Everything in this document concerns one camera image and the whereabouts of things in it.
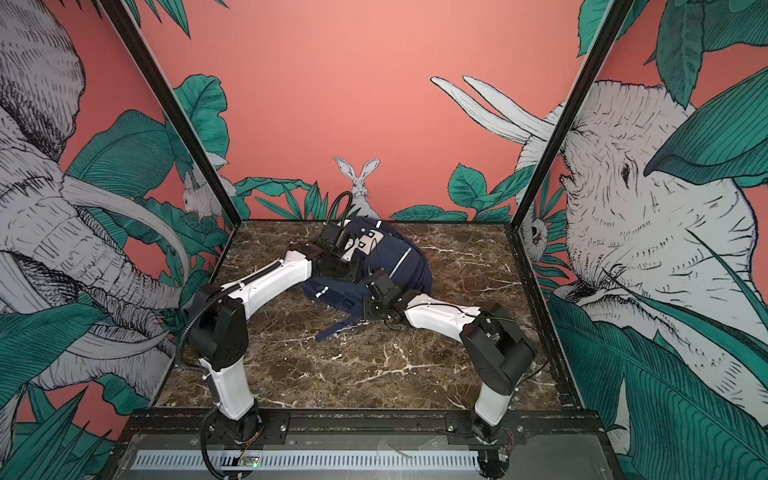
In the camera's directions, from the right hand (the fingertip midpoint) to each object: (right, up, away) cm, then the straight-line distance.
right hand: (362, 305), depth 88 cm
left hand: (0, +11, +1) cm, 11 cm away
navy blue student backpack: (+4, +18, +13) cm, 22 cm away
